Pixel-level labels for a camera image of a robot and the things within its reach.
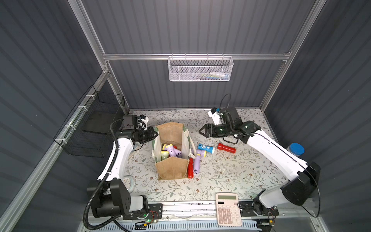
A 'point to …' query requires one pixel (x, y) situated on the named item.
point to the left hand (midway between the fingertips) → (159, 134)
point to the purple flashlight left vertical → (196, 164)
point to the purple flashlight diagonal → (173, 152)
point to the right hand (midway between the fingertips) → (204, 131)
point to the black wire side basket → (87, 133)
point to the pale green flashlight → (164, 154)
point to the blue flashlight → (208, 149)
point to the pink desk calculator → (228, 210)
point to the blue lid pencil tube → (295, 148)
